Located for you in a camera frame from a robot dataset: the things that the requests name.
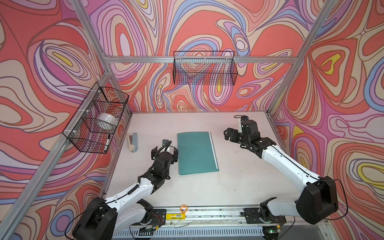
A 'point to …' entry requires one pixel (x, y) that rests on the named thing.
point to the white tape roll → (108, 117)
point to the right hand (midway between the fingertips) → (231, 136)
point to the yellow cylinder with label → (181, 216)
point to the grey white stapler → (133, 142)
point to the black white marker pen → (107, 141)
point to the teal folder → (197, 153)
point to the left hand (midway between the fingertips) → (167, 146)
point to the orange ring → (181, 208)
